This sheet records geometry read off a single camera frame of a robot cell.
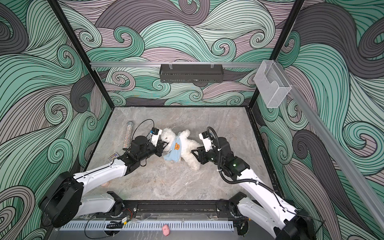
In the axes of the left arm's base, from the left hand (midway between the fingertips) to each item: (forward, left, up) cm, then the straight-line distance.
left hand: (168, 140), depth 83 cm
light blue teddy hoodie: (-7, -4, -3) cm, 8 cm away
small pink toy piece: (-40, -2, -12) cm, 42 cm away
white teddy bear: (-2, -11, -1) cm, 11 cm away
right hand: (-8, -15, +3) cm, 17 cm away
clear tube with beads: (+11, +29, -12) cm, 33 cm away
